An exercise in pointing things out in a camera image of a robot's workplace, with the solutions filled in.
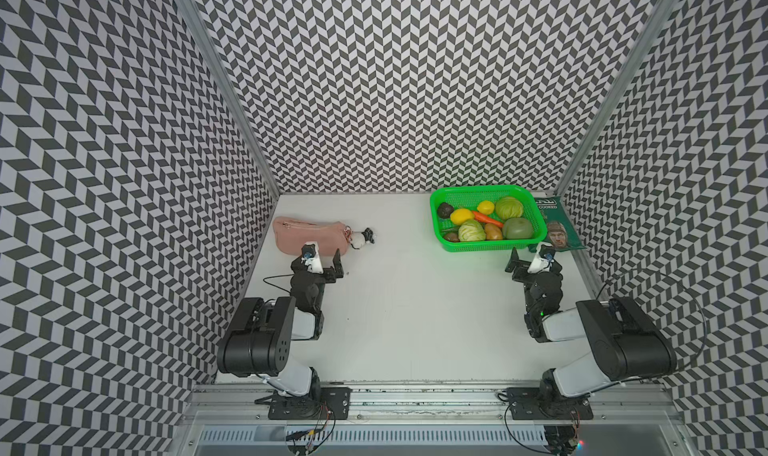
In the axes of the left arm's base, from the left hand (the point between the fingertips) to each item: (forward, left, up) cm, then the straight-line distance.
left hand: (323, 251), depth 91 cm
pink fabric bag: (+7, +12, -1) cm, 14 cm away
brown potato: (+11, -56, -4) cm, 57 cm away
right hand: (-2, -63, 0) cm, 63 cm away
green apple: (+10, -63, -2) cm, 64 cm away
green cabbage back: (+18, -62, 0) cm, 64 cm away
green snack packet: (+13, -81, -7) cm, 82 cm away
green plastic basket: (+30, -51, -7) cm, 59 cm away
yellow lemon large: (+17, -45, -4) cm, 48 cm away
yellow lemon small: (+22, -56, -5) cm, 60 cm away
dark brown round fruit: (+21, -40, -5) cm, 46 cm away
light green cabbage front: (+8, -47, 0) cm, 48 cm away
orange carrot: (+20, -56, -9) cm, 61 cm away
